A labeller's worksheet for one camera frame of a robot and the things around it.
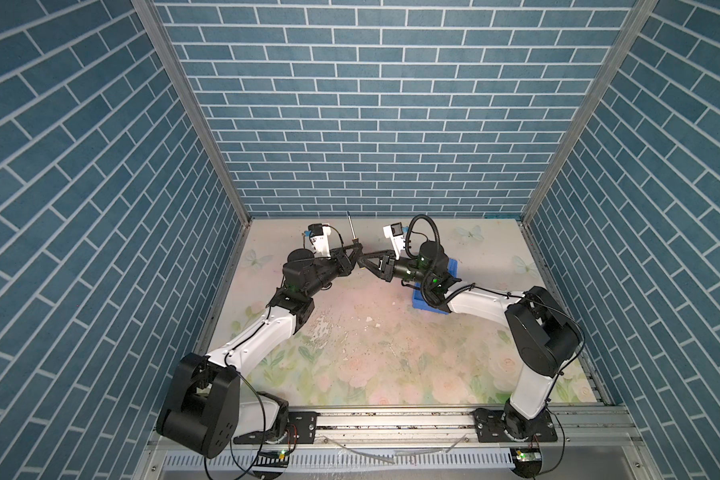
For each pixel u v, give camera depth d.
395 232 0.74
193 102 0.86
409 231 0.73
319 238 0.71
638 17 0.71
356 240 0.77
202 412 0.40
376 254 0.76
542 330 0.51
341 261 0.70
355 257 0.75
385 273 0.72
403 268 0.73
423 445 0.72
